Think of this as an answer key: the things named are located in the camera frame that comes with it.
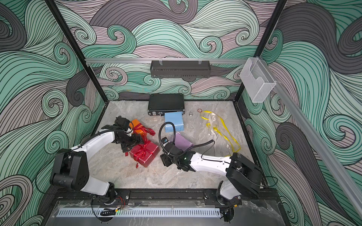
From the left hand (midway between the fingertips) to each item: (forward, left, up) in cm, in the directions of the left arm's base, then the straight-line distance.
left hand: (139, 144), depth 86 cm
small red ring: (+35, -42, -7) cm, 55 cm away
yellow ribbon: (+21, -54, -6) cm, 59 cm away
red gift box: (-10, -7, 0) cm, 12 cm away
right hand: (-8, -15, 0) cm, 17 cm away
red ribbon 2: (-6, -4, 0) cm, 7 cm away
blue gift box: (+22, -22, -1) cm, 32 cm away
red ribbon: (+10, -2, -1) cm, 11 cm away
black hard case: (+40, -9, -4) cm, 41 cm away
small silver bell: (+29, -34, -6) cm, 45 cm away
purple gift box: (0, -26, +1) cm, 26 cm away
